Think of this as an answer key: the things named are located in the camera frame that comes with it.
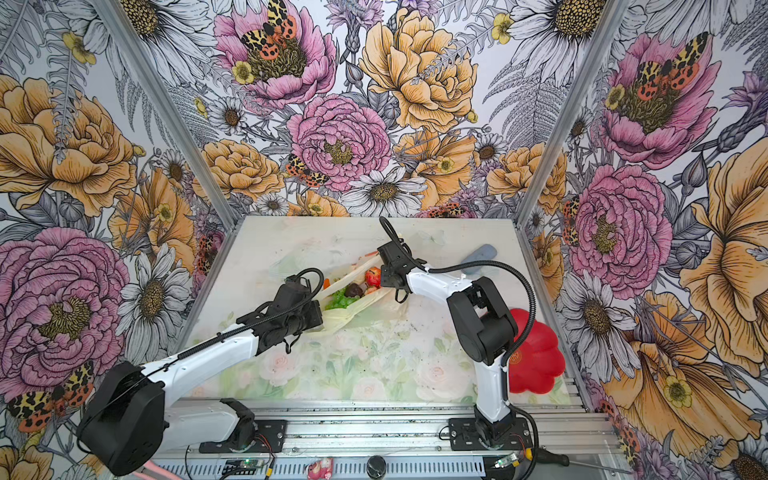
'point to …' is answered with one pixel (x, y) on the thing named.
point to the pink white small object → (321, 469)
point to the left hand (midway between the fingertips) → (318, 319)
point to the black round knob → (376, 467)
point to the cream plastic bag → (373, 307)
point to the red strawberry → (373, 276)
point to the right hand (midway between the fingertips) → (392, 283)
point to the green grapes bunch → (340, 300)
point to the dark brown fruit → (353, 289)
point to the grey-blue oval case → (485, 252)
